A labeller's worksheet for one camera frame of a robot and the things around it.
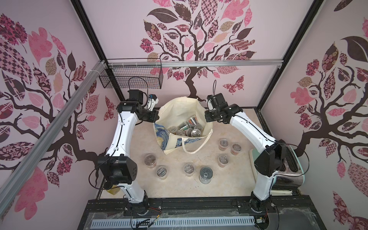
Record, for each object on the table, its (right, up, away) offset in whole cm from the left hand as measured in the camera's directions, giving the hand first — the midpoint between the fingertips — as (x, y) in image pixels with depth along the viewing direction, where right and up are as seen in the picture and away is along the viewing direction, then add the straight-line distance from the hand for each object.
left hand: (156, 120), depth 80 cm
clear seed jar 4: (+40, -25, +5) cm, 47 cm away
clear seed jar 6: (+42, -15, +12) cm, 46 cm away
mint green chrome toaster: (+85, -37, +8) cm, 93 cm away
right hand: (+31, +4, +6) cm, 32 cm away
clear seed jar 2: (+28, -31, -2) cm, 42 cm away
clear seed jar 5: (-4, -25, +5) cm, 26 cm away
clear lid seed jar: (+24, -9, +15) cm, 29 cm away
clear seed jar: (+3, -30, 0) cm, 31 cm away
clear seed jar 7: (+49, -19, +10) cm, 54 cm away
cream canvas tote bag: (+14, -1, +23) cm, 27 cm away
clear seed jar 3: (+19, -29, +1) cm, 35 cm away
